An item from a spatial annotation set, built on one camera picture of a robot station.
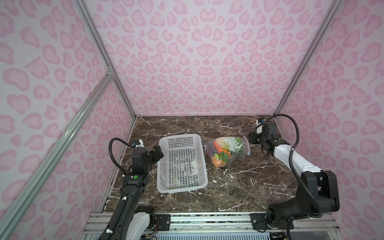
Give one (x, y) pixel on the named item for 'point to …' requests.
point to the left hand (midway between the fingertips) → (153, 147)
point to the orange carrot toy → (219, 149)
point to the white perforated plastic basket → (183, 167)
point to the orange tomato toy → (219, 161)
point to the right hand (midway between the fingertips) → (254, 133)
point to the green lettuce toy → (234, 144)
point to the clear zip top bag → (210, 150)
